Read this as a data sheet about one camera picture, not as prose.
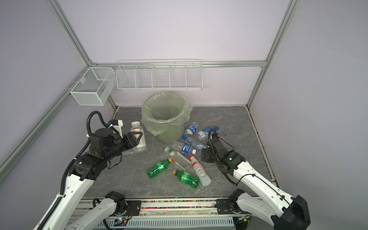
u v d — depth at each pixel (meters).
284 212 0.39
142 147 0.67
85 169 0.44
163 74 0.99
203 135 0.96
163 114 1.01
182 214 0.72
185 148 0.89
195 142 0.94
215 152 0.58
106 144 0.50
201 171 0.81
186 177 0.79
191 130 1.00
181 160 0.87
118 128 0.61
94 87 0.94
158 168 0.82
